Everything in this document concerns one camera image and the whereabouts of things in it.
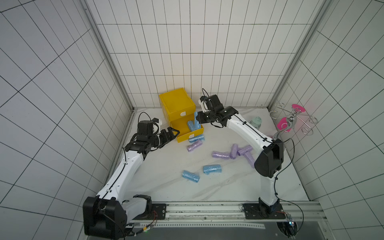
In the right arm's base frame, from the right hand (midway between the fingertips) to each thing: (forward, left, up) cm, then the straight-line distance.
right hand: (199, 113), depth 87 cm
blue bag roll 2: (0, +6, -12) cm, 13 cm away
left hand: (-17, +13, -2) cm, 22 cm away
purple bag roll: (-11, +2, -20) cm, 22 cm away
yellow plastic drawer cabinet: (+3, +12, 0) cm, 13 cm away
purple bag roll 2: (-17, -16, -20) cm, 30 cm away
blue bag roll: (-8, +1, -1) cm, 8 cm away
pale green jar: (+7, -39, -14) cm, 42 cm away
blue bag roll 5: (-31, +3, -19) cm, 36 cm away
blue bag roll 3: (-6, +3, -19) cm, 20 cm away
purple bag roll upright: (-13, -22, -20) cm, 33 cm away
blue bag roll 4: (-26, -9, -18) cm, 33 cm away
